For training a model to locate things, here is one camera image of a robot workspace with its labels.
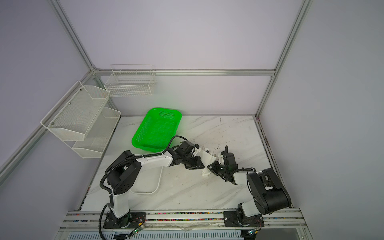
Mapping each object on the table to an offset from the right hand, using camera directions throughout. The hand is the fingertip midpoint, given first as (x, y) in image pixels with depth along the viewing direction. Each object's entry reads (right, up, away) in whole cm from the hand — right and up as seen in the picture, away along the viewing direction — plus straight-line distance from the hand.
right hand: (207, 166), depth 91 cm
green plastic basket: (-37, +23, +21) cm, 48 cm away
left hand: (-3, +1, -5) cm, 6 cm away
